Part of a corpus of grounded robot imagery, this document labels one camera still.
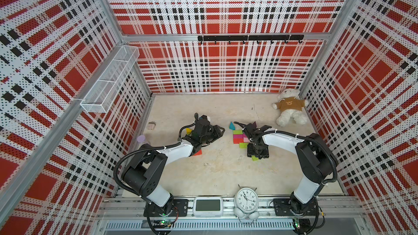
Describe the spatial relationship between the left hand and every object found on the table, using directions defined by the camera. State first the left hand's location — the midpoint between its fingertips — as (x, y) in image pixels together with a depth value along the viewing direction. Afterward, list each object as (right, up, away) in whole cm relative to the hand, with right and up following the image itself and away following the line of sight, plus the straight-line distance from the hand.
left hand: (225, 130), depth 89 cm
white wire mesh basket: (-70, +20, +1) cm, 73 cm away
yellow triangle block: (-17, +2, -17) cm, 24 cm away
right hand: (+18, -14, 0) cm, 23 cm away
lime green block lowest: (+16, -15, -1) cm, 22 cm away
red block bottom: (-12, -7, -19) cm, 24 cm away
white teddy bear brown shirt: (+44, +14, +15) cm, 48 cm away
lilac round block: (-46, -4, -1) cm, 47 cm away
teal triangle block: (+5, +1, +12) cm, 13 cm away
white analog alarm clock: (+9, -29, -17) cm, 35 cm away
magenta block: (+8, -5, +9) cm, 14 cm away
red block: (+8, -7, +4) cm, 11 cm away
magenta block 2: (+9, -1, -11) cm, 14 cm away
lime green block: (+11, -9, +3) cm, 14 cm away
